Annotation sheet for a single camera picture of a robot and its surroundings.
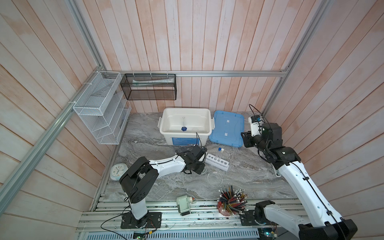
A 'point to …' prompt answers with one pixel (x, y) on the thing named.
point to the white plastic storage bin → (186, 126)
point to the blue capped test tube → (219, 149)
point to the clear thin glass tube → (183, 121)
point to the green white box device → (183, 202)
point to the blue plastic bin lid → (228, 129)
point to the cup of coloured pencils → (231, 202)
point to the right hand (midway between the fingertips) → (245, 132)
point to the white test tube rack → (217, 162)
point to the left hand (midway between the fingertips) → (200, 169)
